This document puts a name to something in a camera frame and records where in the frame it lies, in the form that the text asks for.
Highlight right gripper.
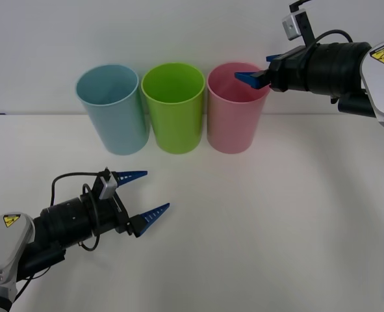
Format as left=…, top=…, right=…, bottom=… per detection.
left=234, top=45, right=313, bottom=94

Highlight yellow-green plastic bin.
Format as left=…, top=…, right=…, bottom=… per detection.
left=140, top=62, right=207, bottom=154

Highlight pale blue plastic bin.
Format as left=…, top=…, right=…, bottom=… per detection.
left=75, top=63, right=151, bottom=156

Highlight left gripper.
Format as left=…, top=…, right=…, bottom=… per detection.
left=90, top=169, right=171, bottom=239

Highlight pink plastic bin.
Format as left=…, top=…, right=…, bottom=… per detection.
left=206, top=62, right=272, bottom=154

